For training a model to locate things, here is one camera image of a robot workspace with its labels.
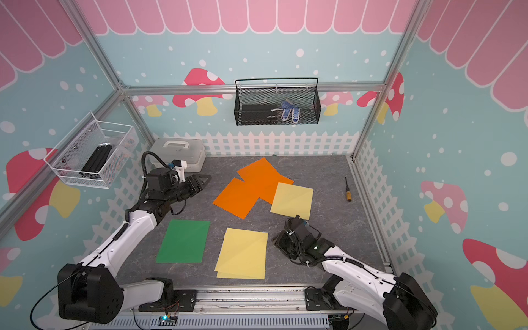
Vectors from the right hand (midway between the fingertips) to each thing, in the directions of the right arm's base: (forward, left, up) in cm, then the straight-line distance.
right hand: (273, 239), depth 81 cm
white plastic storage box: (+49, +44, +3) cm, 66 cm away
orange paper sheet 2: (+26, +17, -8) cm, 32 cm away
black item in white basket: (+16, +60, +29) cm, 68 cm away
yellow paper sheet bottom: (+24, -10, -9) cm, 28 cm away
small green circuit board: (-25, +39, -10) cm, 47 cm away
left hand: (+18, +25, +15) cm, 34 cm away
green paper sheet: (+3, +39, -9) cm, 40 cm away
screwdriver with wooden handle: (+27, -39, -8) cm, 49 cm away
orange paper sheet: (+37, +5, -8) cm, 39 cm away
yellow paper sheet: (-3, +13, -9) cm, 16 cm away
